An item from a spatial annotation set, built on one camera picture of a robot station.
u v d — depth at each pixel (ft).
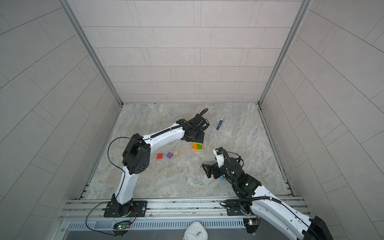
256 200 1.73
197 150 2.99
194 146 2.97
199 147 2.98
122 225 2.10
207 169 2.24
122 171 1.79
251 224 2.23
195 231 2.10
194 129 2.22
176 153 2.92
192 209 2.37
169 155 2.92
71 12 2.38
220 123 3.43
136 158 1.68
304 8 2.33
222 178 2.18
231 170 1.87
